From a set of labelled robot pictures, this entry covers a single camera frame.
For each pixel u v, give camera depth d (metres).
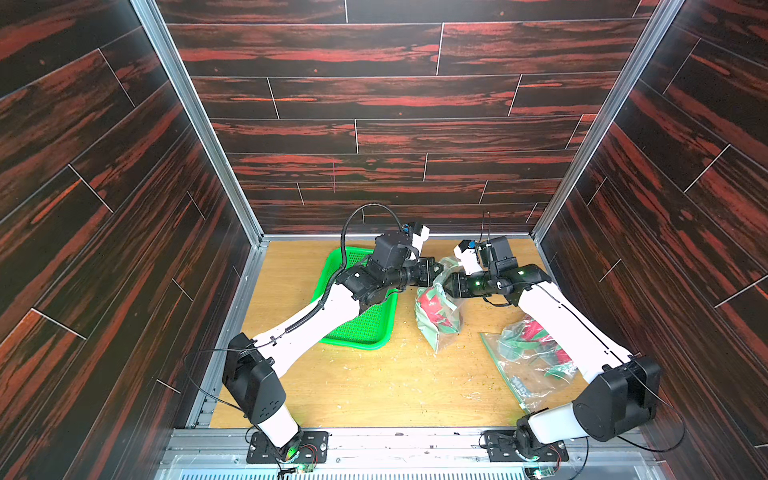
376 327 0.93
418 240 0.65
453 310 0.67
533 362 0.85
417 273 0.64
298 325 0.46
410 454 0.72
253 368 0.42
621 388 0.40
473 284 0.69
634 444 0.44
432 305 0.81
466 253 0.73
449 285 0.75
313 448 0.72
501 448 0.73
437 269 0.72
